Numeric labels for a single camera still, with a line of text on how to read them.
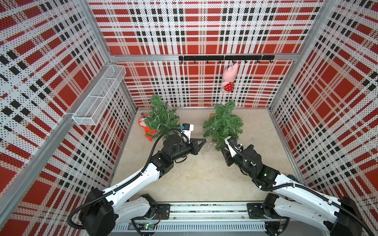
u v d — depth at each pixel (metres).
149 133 1.01
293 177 0.77
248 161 0.57
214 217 0.73
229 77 0.93
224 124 0.79
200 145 0.70
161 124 0.84
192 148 0.64
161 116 0.82
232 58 0.90
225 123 0.78
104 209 0.39
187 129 0.66
